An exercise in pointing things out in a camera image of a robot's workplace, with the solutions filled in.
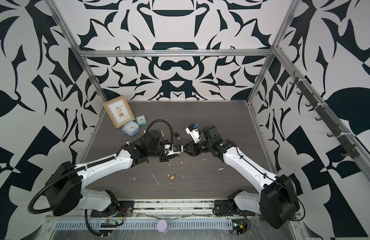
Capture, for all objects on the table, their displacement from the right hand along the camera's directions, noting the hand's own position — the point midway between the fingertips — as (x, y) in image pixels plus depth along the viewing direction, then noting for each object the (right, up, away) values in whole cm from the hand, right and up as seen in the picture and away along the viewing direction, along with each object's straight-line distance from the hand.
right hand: (184, 148), depth 77 cm
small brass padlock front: (-7, -18, +7) cm, 20 cm away
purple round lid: (-9, -30, -14) cm, 34 cm away
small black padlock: (-5, +4, +25) cm, 26 cm away
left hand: (-3, +1, +3) cm, 4 cm away
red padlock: (-10, +11, -13) cm, 20 cm away
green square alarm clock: (-30, +14, +29) cm, 44 cm away
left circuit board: (-34, -32, -8) cm, 47 cm away
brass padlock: (-2, -2, -4) cm, 5 cm away
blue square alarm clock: (-35, +8, +24) cm, 44 cm away
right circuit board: (+26, -35, -6) cm, 44 cm away
